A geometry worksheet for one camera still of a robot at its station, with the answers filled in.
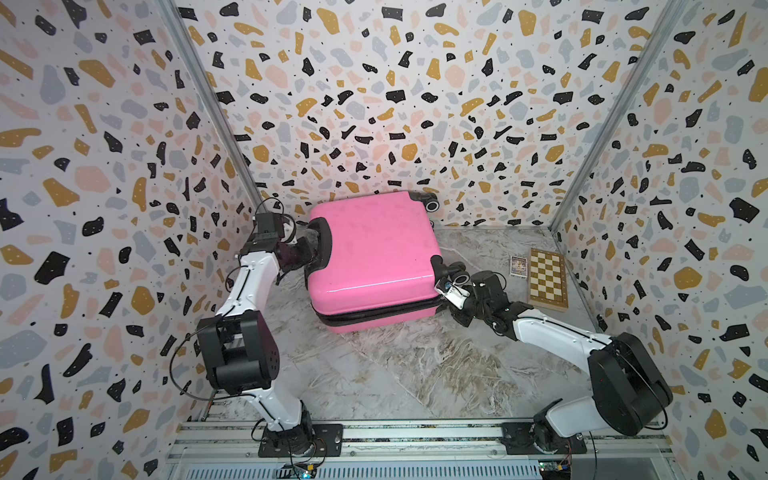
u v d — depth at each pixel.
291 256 0.78
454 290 0.76
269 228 0.69
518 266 1.09
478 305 0.75
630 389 0.44
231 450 0.73
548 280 1.04
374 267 0.82
